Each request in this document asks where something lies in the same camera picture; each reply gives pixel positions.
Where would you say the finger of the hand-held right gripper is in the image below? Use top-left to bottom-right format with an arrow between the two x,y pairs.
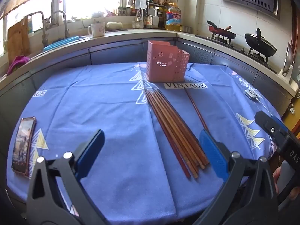
255,111 -> 290,143

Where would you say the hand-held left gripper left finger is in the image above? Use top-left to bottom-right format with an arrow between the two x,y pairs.
26,129 -> 105,225

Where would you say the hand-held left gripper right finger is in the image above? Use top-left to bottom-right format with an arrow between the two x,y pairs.
194,129 -> 279,225

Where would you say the bundle of wooden chopsticks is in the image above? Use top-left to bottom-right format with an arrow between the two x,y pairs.
142,88 -> 210,180

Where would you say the dark red single chopstick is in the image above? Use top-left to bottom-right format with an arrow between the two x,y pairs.
184,87 -> 209,132

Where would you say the pink plastic utensil holder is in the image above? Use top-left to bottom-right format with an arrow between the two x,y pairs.
146,40 -> 190,83

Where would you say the person's right hand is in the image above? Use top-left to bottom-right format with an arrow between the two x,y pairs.
272,166 -> 300,201

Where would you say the small white electronic device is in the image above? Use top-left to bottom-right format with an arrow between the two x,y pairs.
244,89 -> 258,100

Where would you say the blue printed tablecloth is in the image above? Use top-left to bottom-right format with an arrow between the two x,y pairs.
7,62 -> 284,225

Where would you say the steel pot lid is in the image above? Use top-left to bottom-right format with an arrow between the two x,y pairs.
282,41 -> 294,77

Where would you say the smartphone with red case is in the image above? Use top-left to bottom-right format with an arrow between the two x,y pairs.
12,116 -> 37,176

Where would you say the black wok with lid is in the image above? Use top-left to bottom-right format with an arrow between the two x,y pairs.
245,28 -> 277,57

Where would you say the black gas stove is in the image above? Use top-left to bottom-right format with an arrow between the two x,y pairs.
196,34 -> 278,73

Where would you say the red frying pan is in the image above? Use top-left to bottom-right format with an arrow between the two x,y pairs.
207,20 -> 237,39

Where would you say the blue plastic basin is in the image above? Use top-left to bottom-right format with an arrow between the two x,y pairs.
43,36 -> 80,51

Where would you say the pink cloth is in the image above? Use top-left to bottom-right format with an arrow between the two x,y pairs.
7,56 -> 30,75

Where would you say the white enamel mug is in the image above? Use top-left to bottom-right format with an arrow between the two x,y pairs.
88,23 -> 105,38

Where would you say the white dough lump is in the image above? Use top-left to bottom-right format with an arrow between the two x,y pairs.
106,22 -> 123,30

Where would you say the steel kitchen faucet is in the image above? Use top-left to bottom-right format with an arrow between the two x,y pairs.
23,11 -> 48,47
49,10 -> 70,39

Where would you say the wooden cutting board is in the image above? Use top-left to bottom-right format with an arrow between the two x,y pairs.
7,19 -> 31,64

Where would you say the yellow cooking oil bottle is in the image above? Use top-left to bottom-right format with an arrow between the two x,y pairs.
165,3 -> 182,31

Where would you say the white plastic jug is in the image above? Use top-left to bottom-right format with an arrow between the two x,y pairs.
148,8 -> 160,29

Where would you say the black spice rack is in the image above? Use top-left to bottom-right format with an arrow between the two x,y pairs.
146,2 -> 169,29

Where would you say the knife rack with cleavers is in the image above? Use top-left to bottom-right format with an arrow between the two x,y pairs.
135,0 -> 148,23

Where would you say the white cable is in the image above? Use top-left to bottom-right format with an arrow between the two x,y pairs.
256,97 -> 274,118

